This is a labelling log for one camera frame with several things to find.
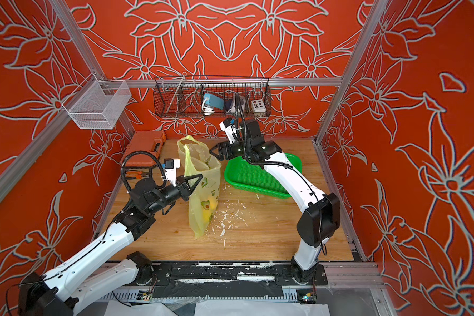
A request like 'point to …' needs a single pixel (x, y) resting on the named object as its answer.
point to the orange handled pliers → (137, 174)
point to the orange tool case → (148, 141)
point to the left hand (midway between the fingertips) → (202, 176)
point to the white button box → (259, 106)
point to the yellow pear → (207, 213)
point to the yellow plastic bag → (203, 199)
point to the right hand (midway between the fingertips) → (211, 148)
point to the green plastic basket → (243, 173)
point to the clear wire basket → (97, 105)
